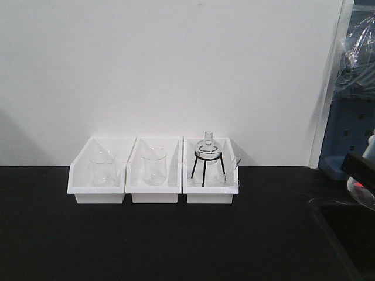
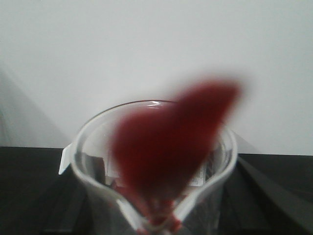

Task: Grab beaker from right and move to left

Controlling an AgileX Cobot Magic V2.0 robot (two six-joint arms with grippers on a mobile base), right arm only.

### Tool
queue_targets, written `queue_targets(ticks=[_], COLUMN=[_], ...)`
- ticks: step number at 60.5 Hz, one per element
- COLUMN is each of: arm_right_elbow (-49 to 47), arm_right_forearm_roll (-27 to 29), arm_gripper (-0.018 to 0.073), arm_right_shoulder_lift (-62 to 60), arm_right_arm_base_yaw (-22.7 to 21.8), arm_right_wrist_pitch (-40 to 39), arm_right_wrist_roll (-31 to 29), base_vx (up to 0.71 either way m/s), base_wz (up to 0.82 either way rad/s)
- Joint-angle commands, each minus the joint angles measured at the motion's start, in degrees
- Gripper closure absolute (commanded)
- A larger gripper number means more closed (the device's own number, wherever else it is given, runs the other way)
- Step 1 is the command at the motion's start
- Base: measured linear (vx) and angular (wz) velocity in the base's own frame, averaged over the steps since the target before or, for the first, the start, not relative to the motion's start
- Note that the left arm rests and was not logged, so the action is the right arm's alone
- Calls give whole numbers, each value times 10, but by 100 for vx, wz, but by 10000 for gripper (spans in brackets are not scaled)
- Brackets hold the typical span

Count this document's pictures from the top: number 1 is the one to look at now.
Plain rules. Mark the white plastic bin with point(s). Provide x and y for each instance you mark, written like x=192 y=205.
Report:
x=208 y=198
x=96 y=197
x=152 y=197

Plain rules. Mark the blue pegboard drying rack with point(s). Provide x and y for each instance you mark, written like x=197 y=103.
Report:
x=345 y=123

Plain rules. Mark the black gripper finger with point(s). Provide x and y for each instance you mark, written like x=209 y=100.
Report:
x=361 y=171

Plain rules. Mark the tall glass beaker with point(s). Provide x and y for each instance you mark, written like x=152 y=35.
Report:
x=153 y=169

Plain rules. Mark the round-bottom glass flask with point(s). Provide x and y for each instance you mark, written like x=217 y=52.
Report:
x=207 y=147

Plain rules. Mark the black lab sink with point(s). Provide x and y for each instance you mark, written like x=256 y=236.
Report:
x=351 y=240

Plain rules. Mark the small glass vessel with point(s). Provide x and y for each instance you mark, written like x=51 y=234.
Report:
x=230 y=175

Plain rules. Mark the clear plastic bag of pegs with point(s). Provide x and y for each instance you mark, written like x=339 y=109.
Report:
x=357 y=73

